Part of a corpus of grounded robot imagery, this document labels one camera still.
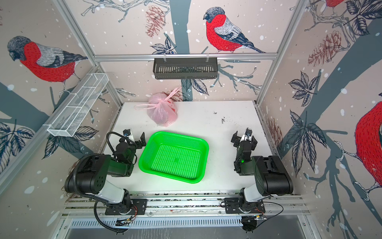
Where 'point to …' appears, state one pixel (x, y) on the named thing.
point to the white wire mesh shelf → (69, 118)
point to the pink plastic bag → (161, 108)
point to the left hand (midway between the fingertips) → (138, 130)
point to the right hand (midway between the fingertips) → (245, 132)
